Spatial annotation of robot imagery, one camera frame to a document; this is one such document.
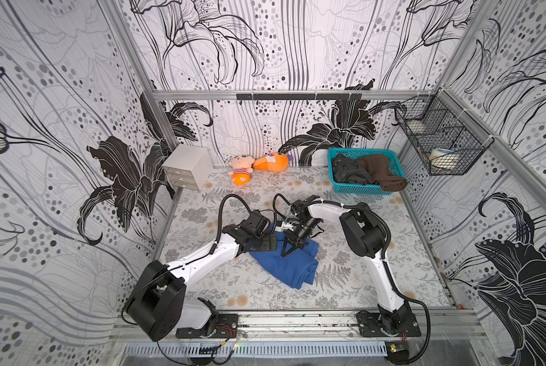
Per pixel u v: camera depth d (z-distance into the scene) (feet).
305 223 2.72
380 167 3.26
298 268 2.57
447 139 2.89
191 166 3.35
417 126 2.89
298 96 2.93
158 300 1.34
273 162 3.61
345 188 3.41
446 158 2.34
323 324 2.45
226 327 2.38
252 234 2.11
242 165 3.67
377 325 2.33
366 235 1.92
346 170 3.25
